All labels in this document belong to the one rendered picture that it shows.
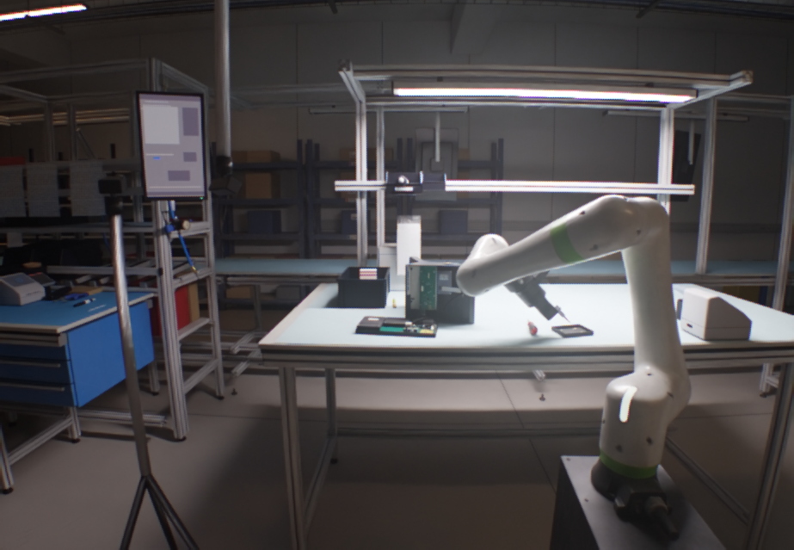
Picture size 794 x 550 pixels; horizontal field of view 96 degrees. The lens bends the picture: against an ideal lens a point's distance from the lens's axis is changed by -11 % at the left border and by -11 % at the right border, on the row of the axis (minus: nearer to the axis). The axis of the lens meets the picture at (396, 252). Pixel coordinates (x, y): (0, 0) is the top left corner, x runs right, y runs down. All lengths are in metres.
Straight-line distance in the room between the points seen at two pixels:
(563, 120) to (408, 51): 2.26
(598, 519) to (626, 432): 0.18
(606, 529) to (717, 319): 0.82
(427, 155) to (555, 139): 2.95
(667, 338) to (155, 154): 2.10
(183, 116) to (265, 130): 3.77
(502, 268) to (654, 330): 0.38
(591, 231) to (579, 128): 5.10
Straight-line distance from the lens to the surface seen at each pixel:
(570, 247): 0.94
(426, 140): 3.21
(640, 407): 0.95
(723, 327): 1.58
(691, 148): 3.85
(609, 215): 0.90
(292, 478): 1.66
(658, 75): 1.92
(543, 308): 1.33
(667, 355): 1.10
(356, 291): 1.62
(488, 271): 1.09
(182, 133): 2.15
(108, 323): 2.29
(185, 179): 2.17
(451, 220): 5.02
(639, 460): 1.01
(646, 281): 1.07
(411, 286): 1.44
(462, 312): 1.45
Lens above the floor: 1.43
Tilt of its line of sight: 7 degrees down
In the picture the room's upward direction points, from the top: straight up
